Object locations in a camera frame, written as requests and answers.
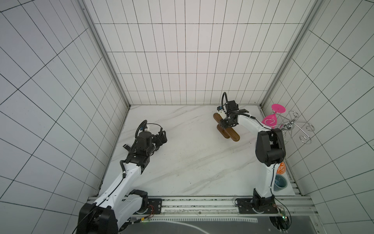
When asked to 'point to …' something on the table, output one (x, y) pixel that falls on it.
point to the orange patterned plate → (281, 168)
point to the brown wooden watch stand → (228, 132)
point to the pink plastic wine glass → (271, 121)
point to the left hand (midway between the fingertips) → (159, 136)
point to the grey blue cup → (280, 183)
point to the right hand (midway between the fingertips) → (225, 119)
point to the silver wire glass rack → (290, 126)
